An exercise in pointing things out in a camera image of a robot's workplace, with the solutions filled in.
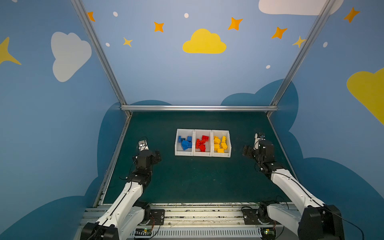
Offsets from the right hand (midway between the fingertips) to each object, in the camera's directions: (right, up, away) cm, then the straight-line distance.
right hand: (253, 144), depth 87 cm
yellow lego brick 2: (-20, -3, +12) cm, 23 cm away
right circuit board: (+2, -43, -13) cm, 45 cm away
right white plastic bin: (-17, +6, +15) cm, 23 cm away
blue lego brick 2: (-42, +1, +15) cm, 45 cm away
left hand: (-62, -3, -3) cm, 62 cm away
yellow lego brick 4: (-14, -2, +14) cm, 20 cm away
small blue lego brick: (-38, +2, +16) cm, 41 cm away
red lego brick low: (-29, -3, +10) cm, 31 cm away
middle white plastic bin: (-32, +5, +15) cm, 36 cm away
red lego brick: (-27, +3, +18) cm, 32 cm away
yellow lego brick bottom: (-17, -5, +12) cm, 22 cm away
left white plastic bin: (-42, +6, +15) cm, 45 cm away
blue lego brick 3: (-45, +2, +15) cm, 47 cm away
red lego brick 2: (-29, 0, +17) cm, 34 cm away
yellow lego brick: (-19, +1, +15) cm, 24 cm away
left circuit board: (-60, -42, -14) cm, 75 cm away
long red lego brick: (-32, -1, +14) cm, 35 cm away
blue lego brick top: (-41, -1, +12) cm, 43 cm away
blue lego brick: (-37, -1, +9) cm, 39 cm away
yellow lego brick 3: (-14, +2, +15) cm, 21 cm away
